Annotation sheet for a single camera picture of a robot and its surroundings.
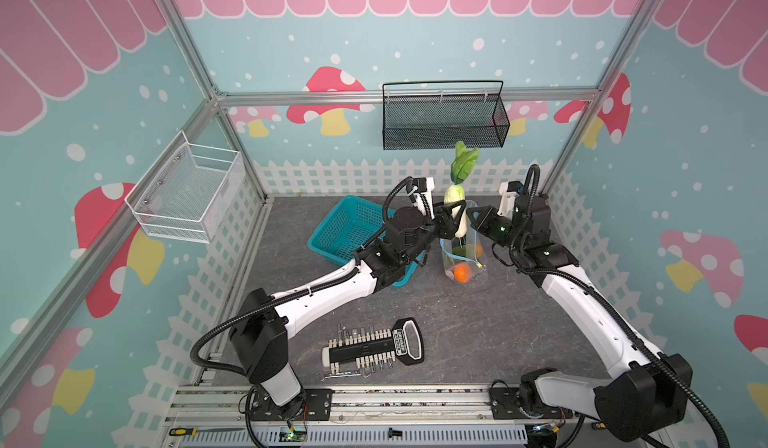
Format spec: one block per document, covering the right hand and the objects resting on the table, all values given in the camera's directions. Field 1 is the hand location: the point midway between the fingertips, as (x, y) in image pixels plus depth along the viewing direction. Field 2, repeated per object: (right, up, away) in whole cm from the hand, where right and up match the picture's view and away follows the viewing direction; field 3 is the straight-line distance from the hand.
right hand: (465, 208), depth 76 cm
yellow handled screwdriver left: (-66, -53, -5) cm, 85 cm away
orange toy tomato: (+1, -18, +7) cm, 19 cm away
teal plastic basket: (-36, -5, +33) cm, 49 cm away
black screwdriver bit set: (-23, -39, +7) cm, 46 cm away
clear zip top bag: (-1, -12, -3) cm, 13 cm away
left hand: (-2, -1, -6) cm, 6 cm away
